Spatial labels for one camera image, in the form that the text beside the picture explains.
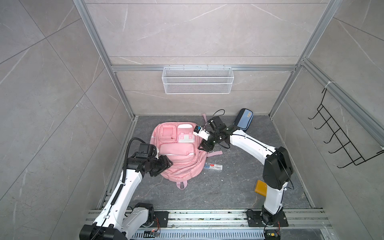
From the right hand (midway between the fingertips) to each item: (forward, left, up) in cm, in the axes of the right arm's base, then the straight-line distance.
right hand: (201, 142), depth 88 cm
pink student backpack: (+7, +17, -7) cm, 19 cm away
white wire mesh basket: (+40, +1, +17) cm, 43 cm away
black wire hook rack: (-16, -63, +18) cm, 67 cm away
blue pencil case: (+28, -35, -11) cm, 46 cm away
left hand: (-13, +18, +2) cm, 23 cm away
